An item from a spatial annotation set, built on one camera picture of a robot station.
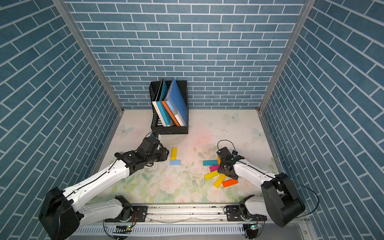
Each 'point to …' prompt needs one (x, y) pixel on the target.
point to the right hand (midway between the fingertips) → (226, 171)
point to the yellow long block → (174, 153)
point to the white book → (158, 108)
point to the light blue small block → (175, 162)
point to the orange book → (170, 113)
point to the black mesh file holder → (157, 126)
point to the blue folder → (174, 102)
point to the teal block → (210, 162)
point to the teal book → (163, 97)
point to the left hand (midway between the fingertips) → (170, 153)
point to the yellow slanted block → (219, 180)
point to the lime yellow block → (211, 174)
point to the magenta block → (215, 167)
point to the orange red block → (229, 183)
